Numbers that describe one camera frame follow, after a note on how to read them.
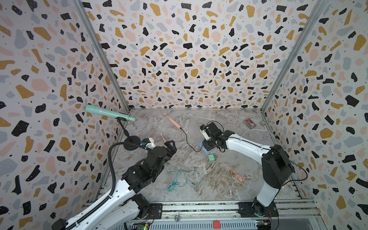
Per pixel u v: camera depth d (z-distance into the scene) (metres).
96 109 0.72
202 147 0.83
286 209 0.77
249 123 1.13
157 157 0.52
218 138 0.67
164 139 1.01
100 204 0.42
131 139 0.97
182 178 0.86
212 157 0.92
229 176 0.87
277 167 0.47
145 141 0.64
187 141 1.02
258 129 1.10
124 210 0.57
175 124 1.10
